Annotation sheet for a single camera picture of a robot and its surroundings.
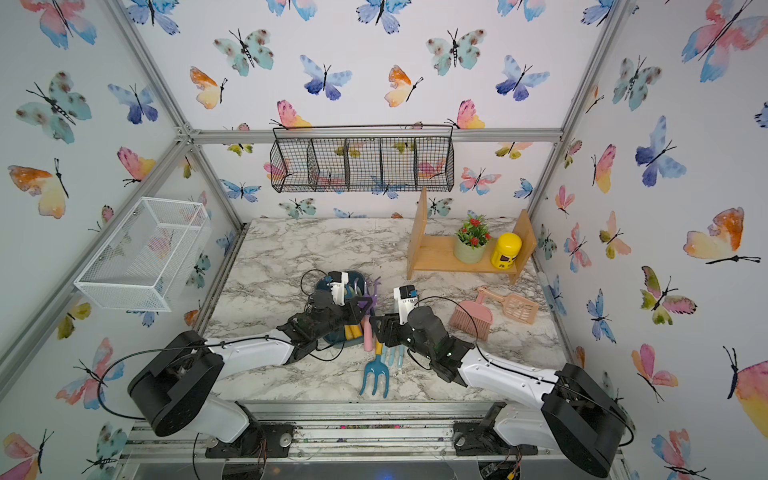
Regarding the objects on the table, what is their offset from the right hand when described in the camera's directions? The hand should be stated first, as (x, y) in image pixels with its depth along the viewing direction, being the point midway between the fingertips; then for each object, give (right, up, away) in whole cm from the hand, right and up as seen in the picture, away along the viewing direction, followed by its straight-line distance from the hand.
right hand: (379, 316), depth 78 cm
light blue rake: (+4, -13, +9) cm, 16 cm away
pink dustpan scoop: (+43, -1, +20) cm, 47 cm away
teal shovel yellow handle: (-8, -6, +8) cm, 13 cm away
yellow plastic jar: (+38, +17, +14) cm, 44 cm away
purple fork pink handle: (-3, -2, +4) cm, 5 cm away
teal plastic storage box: (-7, +6, +4) cm, 10 cm away
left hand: (-2, +4, +6) cm, 8 cm away
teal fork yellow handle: (-1, -16, +6) cm, 17 cm away
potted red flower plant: (+27, +20, +13) cm, 36 cm away
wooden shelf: (+18, +16, +24) cm, 34 cm away
